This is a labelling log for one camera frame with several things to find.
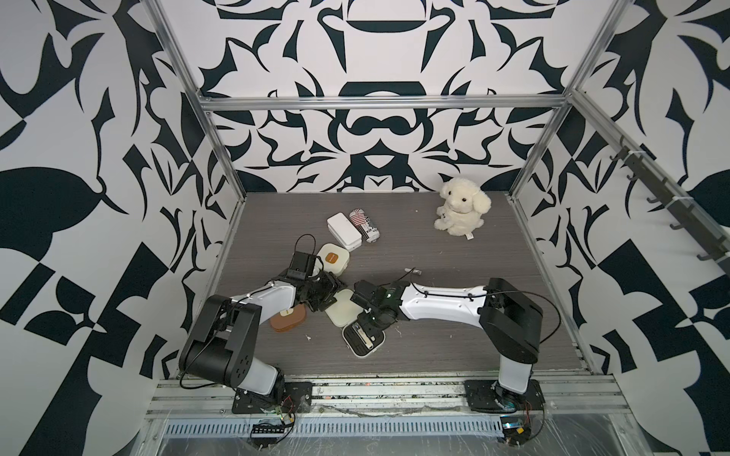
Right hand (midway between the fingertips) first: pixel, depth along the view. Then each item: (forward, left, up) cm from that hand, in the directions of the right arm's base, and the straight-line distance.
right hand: (365, 323), depth 85 cm
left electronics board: (-26, +25, -4) cm, 36 cm away
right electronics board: (-27, -37, -3) cm, 46 cm away
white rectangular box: (+32, +7, +3) cm, 33 cm away
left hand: (+11, +7, +2) cm, 14 cm away
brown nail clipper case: (+1, +23, +1) cm, 23 cm away
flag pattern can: (+35, 0, +3) cm, 35 cm away
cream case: (+3, +6, 0) cm, 7 cm away
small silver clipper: (+18, -17, -2) cm, 25 cm away
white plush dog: (+33, -33, +14) cm, 49 cm away
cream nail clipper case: (+22, +10, +1) cm, 25 cm away
